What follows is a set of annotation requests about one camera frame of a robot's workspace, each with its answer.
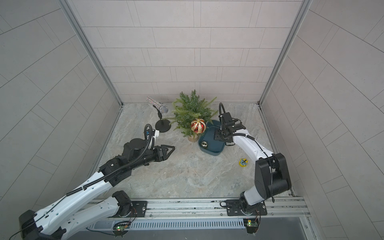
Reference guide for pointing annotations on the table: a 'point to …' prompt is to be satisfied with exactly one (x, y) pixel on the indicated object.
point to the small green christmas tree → (189, 107)
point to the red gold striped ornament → (198, 125)
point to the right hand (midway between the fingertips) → (217, 135)
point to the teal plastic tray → (215, 147)
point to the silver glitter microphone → (162, 108)
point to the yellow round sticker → (243, 162)
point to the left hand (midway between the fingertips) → (174, 148)
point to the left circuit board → (120, 228)
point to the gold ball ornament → (204, 144)
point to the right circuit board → (252, 225)
